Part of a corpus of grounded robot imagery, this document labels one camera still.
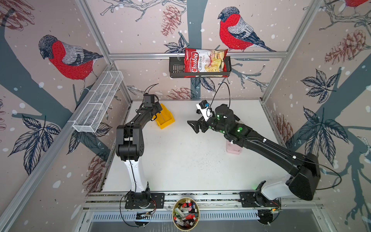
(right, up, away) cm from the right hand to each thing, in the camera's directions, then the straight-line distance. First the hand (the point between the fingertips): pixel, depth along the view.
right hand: (191, 119), depth 73 cm
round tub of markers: (-3, -42, -10) cm, 43 cm away
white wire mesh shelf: (-52, +9, +5) cm, 53 cm away
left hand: (-24, +9, +27) cm, 37 cm away
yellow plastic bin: (-20, -1, +33) cm, 39 cm away
